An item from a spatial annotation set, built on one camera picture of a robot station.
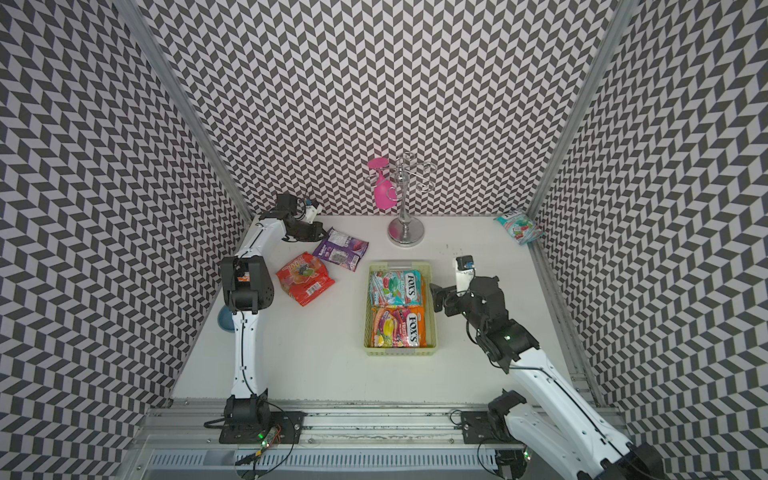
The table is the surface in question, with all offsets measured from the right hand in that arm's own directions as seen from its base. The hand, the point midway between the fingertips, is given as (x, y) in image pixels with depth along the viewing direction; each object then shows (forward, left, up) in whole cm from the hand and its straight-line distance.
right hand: (448, 286), depth 78 cm
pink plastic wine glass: (+41, +18, -1) cm, 45 cm away
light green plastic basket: (+14, +5, -12) cm, 19 cm away
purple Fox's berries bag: (+25, +34, -15) cm, 45 cm away
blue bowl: (-2, +66, -15) cm, 67 cm away
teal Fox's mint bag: (+7, +14, -12) cm, 19 cm away
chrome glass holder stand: (+34, +10, -16) cm, 40 cm away
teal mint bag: (+35, -33, -16) cm, 51 cm away
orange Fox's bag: (-5, +13, -13) cm, 19 cm away
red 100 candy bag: (+11, +44, -13) cm, 47 cm away
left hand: (+30, +39, -12) cm, 51 cm away
